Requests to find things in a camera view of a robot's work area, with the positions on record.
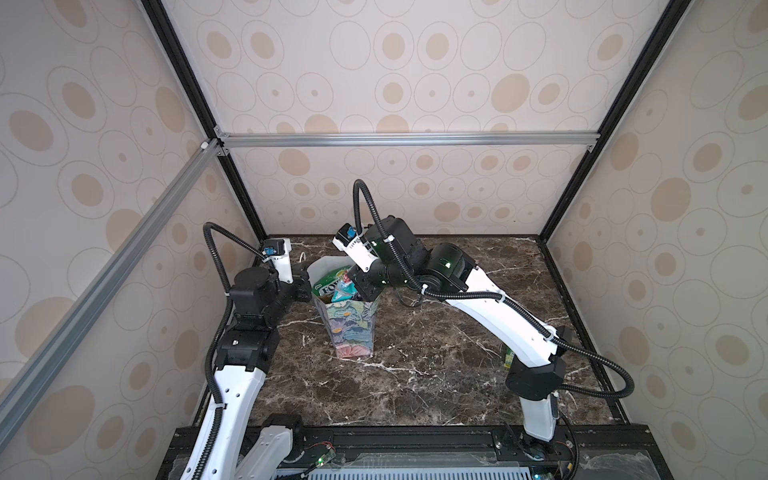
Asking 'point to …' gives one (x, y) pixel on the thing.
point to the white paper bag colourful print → (351, 324)
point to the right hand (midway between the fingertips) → (349, 274)
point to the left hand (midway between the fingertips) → (313, 259)
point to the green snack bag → (329, 281)
